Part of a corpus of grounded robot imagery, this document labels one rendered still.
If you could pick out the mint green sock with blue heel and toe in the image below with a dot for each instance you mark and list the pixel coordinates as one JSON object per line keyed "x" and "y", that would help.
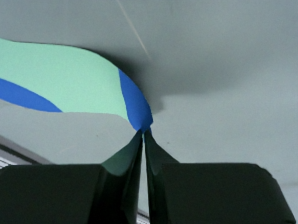
{"x": 61, "y": 79}

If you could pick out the grey slotted aluminium rail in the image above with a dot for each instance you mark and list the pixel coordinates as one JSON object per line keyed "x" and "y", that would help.
{"x": 12, "y": 154}

